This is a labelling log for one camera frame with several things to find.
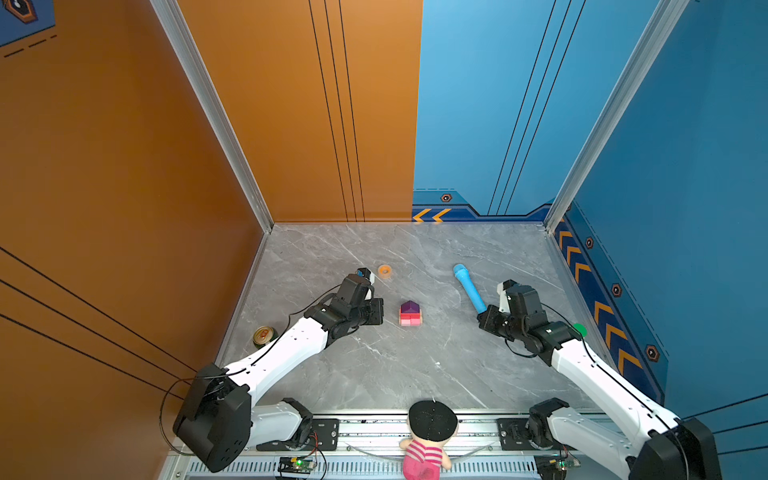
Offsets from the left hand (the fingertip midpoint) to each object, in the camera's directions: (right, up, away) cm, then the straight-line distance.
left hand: (384, 305), depth 84 cm
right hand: (+25, -3, -1) cm, 25 cm away
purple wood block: (+8, -1, +3) cm, 8 cm away
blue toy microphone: (+29, +1, +13) cm, 32 cm away
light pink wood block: (+8, -7, +7) cm, 13 cm away
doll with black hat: (+11, -25, -15) cm, 31 cm away
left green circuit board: (-21, -36, -13) cm, 43 cm away
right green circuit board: (+41, -36, -13) cm, 56 cm away
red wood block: (+8, -5, +7) cm, 12 cm away
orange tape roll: (-1, +8, +21) cm, 23 cm away
